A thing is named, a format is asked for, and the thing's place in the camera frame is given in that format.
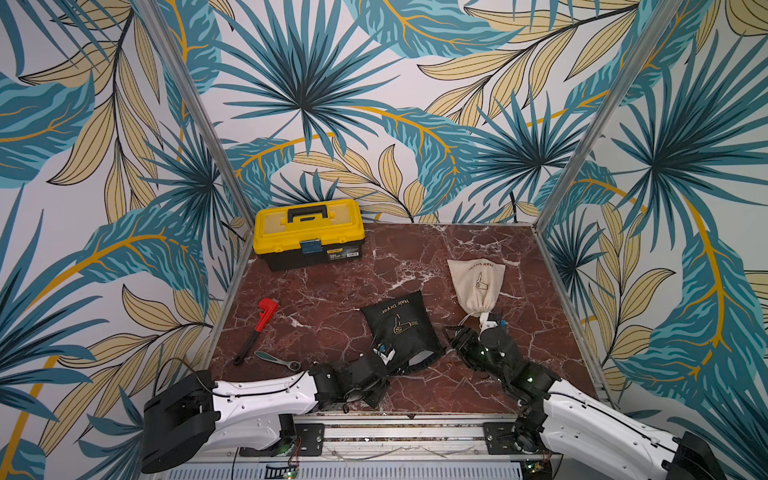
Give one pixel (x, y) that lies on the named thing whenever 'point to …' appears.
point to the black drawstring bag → (402, 322)
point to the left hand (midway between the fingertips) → (381, 388)
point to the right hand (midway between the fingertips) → (444, 334)
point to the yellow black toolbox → (300, 234)
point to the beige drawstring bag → (477, 283)
